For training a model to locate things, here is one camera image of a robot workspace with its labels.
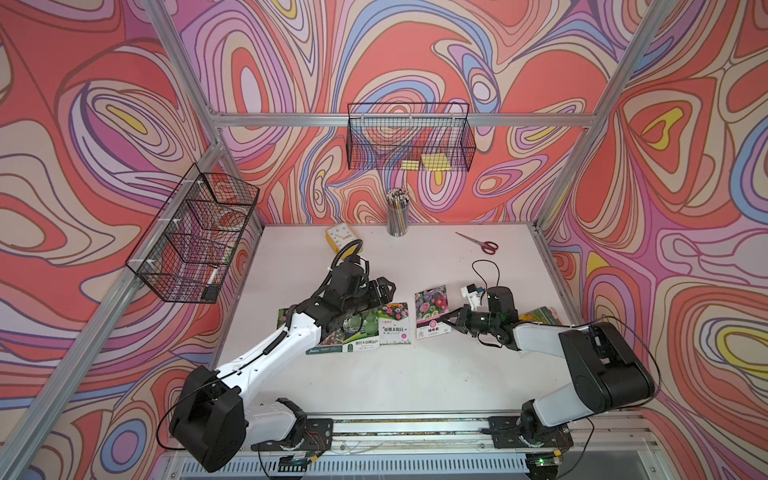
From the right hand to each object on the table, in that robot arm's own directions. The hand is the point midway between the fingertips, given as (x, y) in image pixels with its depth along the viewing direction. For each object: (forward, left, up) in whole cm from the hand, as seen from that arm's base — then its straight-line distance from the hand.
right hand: (442, 325), depth 88 cm
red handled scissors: (+33, -23, -3) cm, 40 cm away
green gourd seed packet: (0, +20, -3) cm, 21 cm away
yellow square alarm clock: (+40, +35, -1) cm, 53 cm away
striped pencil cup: (+41, +11, +9) cm, 43 cm away
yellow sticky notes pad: (+40, 0, +30) cm, 50 cm away
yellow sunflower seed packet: (+4, -34, -4) cm, 34 cm away
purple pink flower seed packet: (+7, +2, 0) cm, 8 cm away
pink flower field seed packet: (-3, +33, -3) cm, 33 cm away
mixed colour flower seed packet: (+2, +14, -3) cm, 15 cm away
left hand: (+3, +15, +14) cm, 21 cm away
